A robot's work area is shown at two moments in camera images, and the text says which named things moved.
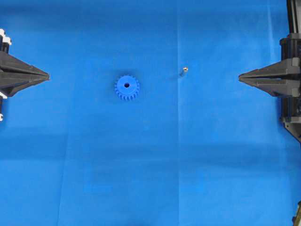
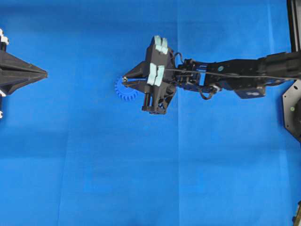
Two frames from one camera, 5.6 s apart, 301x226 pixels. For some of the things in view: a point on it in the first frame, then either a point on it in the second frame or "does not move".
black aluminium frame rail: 294,14 does not move
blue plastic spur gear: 127,87 does not move
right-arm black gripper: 288,87 -> 159,67
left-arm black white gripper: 12,83 does not move
